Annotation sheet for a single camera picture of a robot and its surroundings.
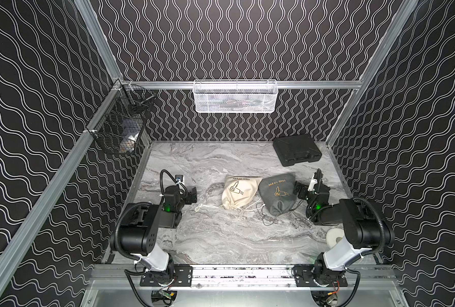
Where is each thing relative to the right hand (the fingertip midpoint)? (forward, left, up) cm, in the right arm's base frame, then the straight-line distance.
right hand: (307, 183), depth 96 cm
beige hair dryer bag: (-5, +35, +2) cm, 35 cm away
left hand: (-3, +61, +2) cm, 61 cm away
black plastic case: (+23, +1, +1) cm, 23 cm away
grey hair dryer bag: (-7, +16, +2) cm, 17 cm away
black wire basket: (+16, +93, +20) cm, 97 cm away
